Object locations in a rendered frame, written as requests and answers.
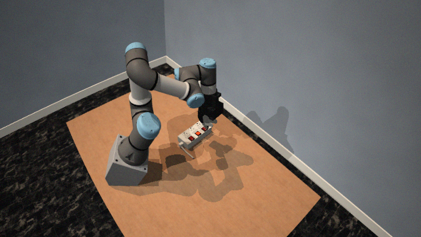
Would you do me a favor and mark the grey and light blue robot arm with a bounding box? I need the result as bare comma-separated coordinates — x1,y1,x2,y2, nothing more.
118,42,216,166

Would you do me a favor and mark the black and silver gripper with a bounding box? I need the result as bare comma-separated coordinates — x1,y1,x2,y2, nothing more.
198,89,224,130

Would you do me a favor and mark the white power strip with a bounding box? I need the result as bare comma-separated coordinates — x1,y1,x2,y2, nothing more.
178,121,212,156

